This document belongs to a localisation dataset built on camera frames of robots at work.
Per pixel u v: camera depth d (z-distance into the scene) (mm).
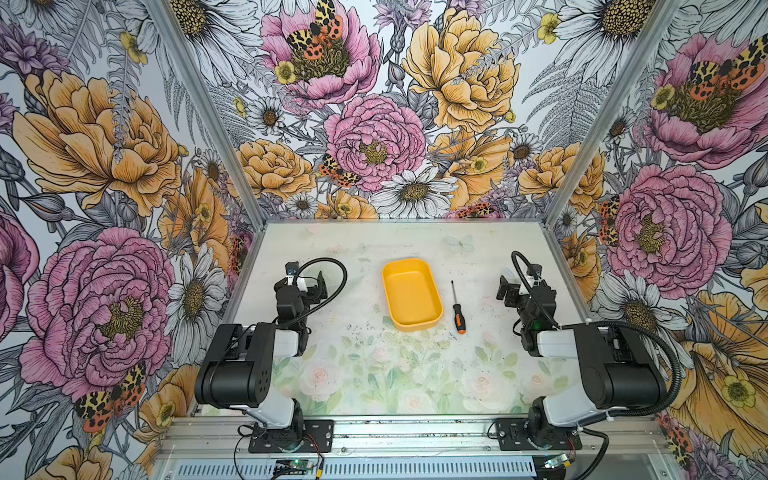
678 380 416
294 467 705
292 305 709
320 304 764
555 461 715
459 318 931
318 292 795
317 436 743
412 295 988
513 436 737
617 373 452
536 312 725
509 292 857
